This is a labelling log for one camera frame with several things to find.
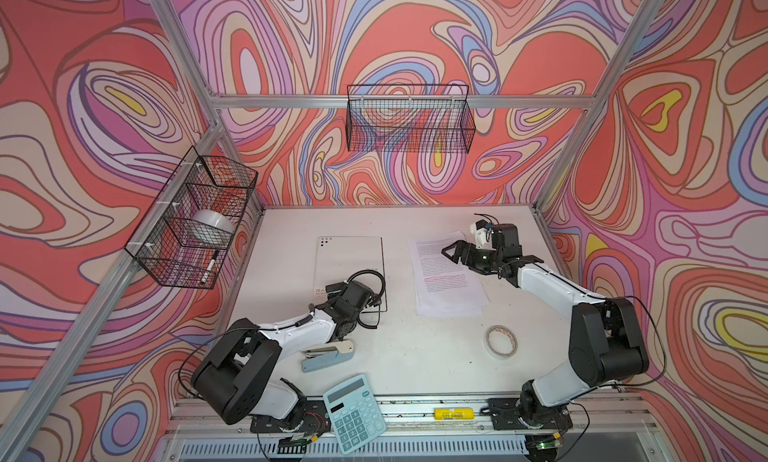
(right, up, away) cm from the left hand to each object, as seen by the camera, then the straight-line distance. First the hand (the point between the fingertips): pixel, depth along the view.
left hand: (340, 295), depth 91 cm
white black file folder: (+2, +10, +12) cm, 16 cm away
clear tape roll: (+50, -10, -4) cm, 51 cm away
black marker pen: (-29, +11, -19) cm, 36 cm away
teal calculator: (+6, -25, -19) cm, 32 cm away
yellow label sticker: (+31, -26, -18) cm, 44 cm away
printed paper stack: (+33, +1, +6) cm, 34 cm away
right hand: (+35, +11, -1) cm, 36 cm away
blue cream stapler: (-2, -14, -11) cm, 18 cm away
